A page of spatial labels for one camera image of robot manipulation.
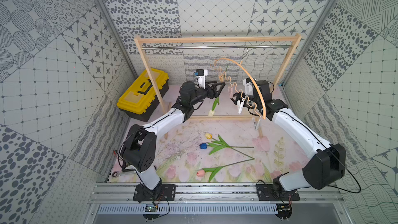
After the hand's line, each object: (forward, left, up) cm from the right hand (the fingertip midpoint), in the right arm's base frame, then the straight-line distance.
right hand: (234, 99), depth 82 cm
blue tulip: (-15, +7, -24) cm, 29 cm away
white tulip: (-2, +12, -9) cm, 15 cm away
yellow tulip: (-13, +7, -23) cm, 27 cm away
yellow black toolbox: (+4, +54, -5) cm, 54 cm away
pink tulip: (-31, +18, -22) cm, 42 cm away
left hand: (+3, +8, +11) cm, 14 cm away
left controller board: (-46, +41, -25) cm, 67 cm away
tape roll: (-32, +64, -23) cm, 76 cm away
